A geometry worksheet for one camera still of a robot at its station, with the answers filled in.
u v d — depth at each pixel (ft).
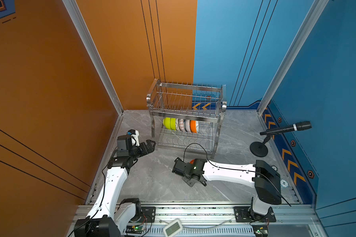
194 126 3.15
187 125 3.19
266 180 1.41
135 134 2.42
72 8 2.28
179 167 2.03
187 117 2.25
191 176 1.86
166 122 3.26
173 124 3.18
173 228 2.24
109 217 1.32
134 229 2.31
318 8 2.29
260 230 2.31
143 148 2.33
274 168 2.72
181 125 3.17
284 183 2.54
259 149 3.16
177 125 3.18
